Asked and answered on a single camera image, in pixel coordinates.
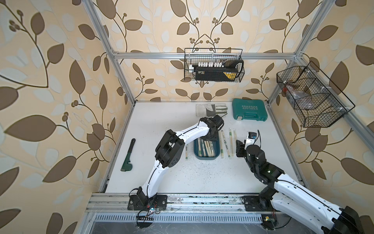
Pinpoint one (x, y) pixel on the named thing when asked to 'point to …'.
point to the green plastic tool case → (249, 109)
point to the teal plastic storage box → (217, 148)
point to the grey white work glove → (210, 109)
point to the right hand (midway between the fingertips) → (240, 141)
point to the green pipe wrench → (127, 166)
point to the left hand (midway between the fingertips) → (214, 139)
